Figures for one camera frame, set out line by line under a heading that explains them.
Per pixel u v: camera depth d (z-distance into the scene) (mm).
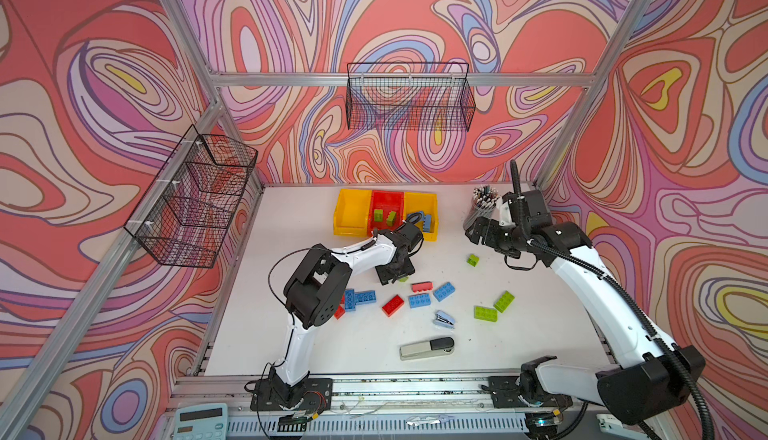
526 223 562
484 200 917
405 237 767
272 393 647
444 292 902
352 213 1096
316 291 519
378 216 1068
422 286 907
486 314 848
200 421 689
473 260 962
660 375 375
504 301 882
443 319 844
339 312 861
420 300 885
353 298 930
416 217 839
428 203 1062
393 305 875
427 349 771
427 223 1036
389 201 1125
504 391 730
